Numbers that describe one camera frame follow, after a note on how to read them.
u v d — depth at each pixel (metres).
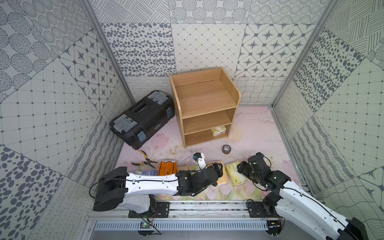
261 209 0.73
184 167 0.84
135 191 0.43
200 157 0.69
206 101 0.80
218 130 0.98
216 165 0.67
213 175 0.57
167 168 0.81
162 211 0.74
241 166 0.78
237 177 0.80
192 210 0.75
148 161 0.90
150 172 0.80
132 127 0.85
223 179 0.80
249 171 0.73
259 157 0.63
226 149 0.96
